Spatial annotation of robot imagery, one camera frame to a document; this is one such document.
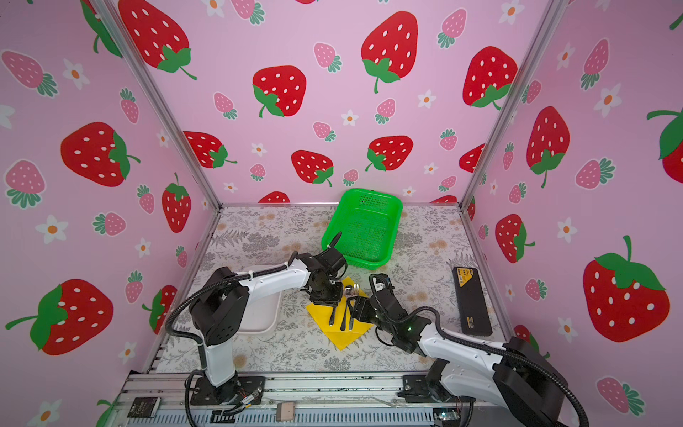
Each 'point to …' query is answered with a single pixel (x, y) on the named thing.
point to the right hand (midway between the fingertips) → (351, 302)
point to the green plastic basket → (368, 221)
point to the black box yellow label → (473, 314)
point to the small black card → (144, 406)
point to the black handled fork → (342, 326)
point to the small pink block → (285, 412)
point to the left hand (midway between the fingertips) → (342, 304)
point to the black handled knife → (332, 318)
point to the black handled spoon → (349, 293)
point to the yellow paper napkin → (323, 314)
